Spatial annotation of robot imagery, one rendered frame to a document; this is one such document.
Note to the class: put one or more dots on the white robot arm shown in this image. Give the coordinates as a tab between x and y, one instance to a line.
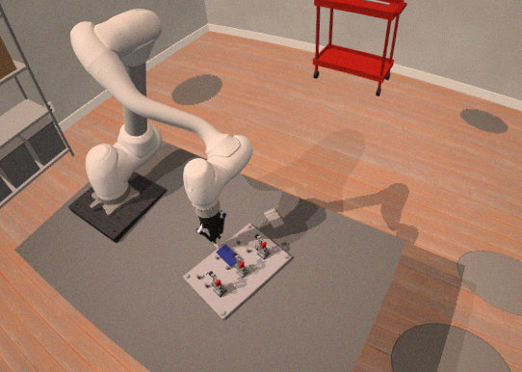
100	48

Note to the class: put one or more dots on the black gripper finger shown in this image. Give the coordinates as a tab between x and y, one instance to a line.
219	226
212	236

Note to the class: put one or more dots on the blue rectangular plate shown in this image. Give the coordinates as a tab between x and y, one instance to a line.
226	254

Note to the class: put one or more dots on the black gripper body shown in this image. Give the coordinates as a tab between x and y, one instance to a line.
204	221

